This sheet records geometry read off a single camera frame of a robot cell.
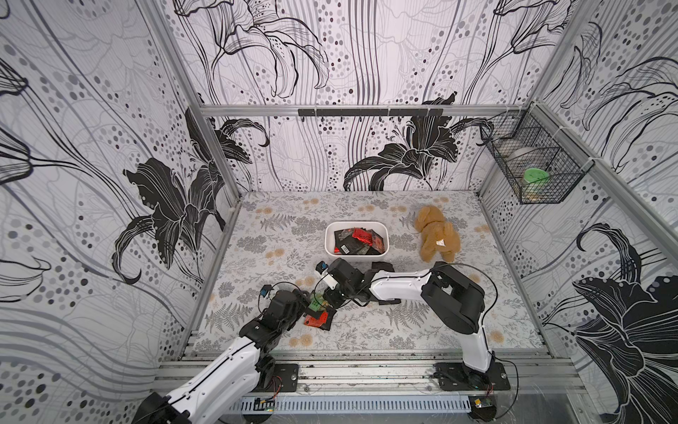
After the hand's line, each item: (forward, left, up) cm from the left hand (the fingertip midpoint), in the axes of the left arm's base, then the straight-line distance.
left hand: (309, 303), depth 87 cm
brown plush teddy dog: (+21, -43, +13) cm, 49 cm away
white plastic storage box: (+29, -5, +4) cm, 30 cm away
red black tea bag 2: (-5, -4, 0) cm, 6 cm away
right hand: (+5, -6, -2) cm, 8 cm away
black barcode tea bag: (+22, -12, +3) cm, 25 cm away
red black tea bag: (+24, -20, +5) cm, 32 cm away
